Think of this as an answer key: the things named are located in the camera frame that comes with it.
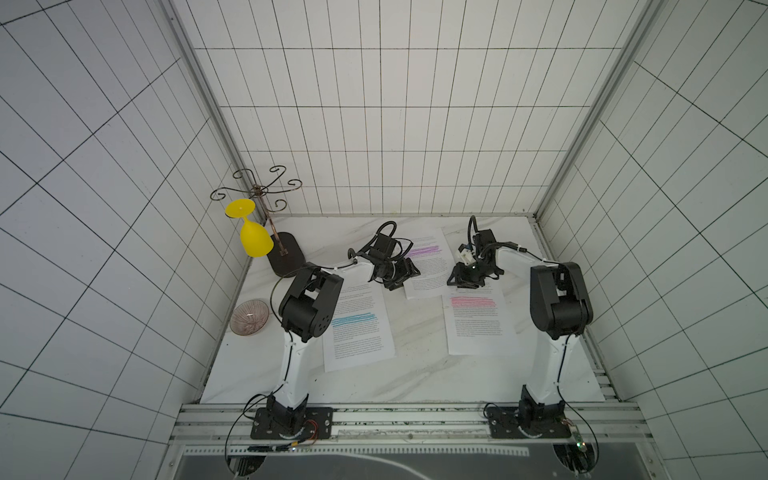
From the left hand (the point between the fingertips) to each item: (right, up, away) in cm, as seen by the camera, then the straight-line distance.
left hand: (412, 280), depth 97 cm
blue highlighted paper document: (-16, -14, -7) cm, 23 cm away
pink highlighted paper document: (+20, -12, -7) cm, 24 cm away
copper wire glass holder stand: (-46, +7, +10) cm, 47 cm away
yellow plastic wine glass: (-46, +13, -15) cm, 50 cm away
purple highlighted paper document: (+8, +7, +9) cm, 14 cm away
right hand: (+15, +1, +3) cm, 15 cm away
